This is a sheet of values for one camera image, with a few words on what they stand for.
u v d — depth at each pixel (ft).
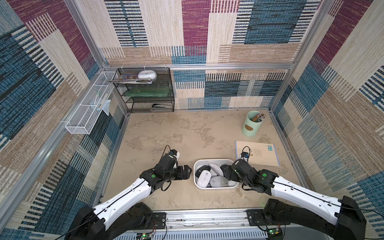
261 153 3.17
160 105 3.61
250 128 3.23
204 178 2.66
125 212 1.57
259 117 3.07
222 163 2.99
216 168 2.80
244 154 2.44
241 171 2.00
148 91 3.35
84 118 3.03
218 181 2.66
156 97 3.68
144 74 2.94
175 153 2.47
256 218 2.40
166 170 2.08
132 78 3.02
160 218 2.44
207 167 2.92
